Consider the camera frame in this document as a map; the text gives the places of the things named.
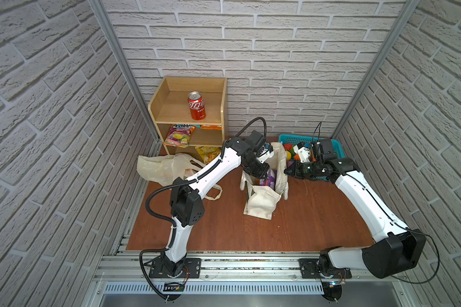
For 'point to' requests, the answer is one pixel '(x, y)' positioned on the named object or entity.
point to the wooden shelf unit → (189, 112)
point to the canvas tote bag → (260, 199)
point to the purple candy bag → (271, 181)
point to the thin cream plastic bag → (164, 169)
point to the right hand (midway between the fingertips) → (286, 169)
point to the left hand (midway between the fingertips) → (267, 173)
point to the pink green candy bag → (178, 135)
